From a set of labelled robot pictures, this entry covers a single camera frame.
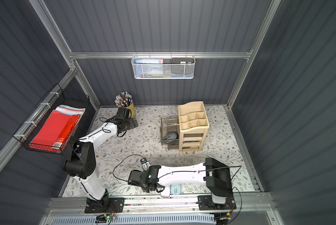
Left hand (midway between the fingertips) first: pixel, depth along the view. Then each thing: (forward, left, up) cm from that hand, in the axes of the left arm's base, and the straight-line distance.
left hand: (131, 124), depth 95 cm
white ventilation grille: (-52, -10, -12) cm, 54 cm away
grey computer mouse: (-41, -24, -11) cm, 49 cm away
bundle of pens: (+16, +6, +7) cm, 18 cm away
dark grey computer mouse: (-10, -27, 0) cm, 29 cm away
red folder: (-16, +32, +17) cm, 39 cm away
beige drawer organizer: (-12, -39, +13) cm, 43 cm away
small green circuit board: (-52, +7, -11) cm, 54 cm away
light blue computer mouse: (-39, -29, -8) cm, 50 cm away
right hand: (-38, -15, -4) cm, 41 cm away
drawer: (+3, -26, -6) cm, 27 cm away
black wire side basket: (-24, +37, +24) cm, 50 cm away
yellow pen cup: (+13, +1, +2) cm, 13 cm away
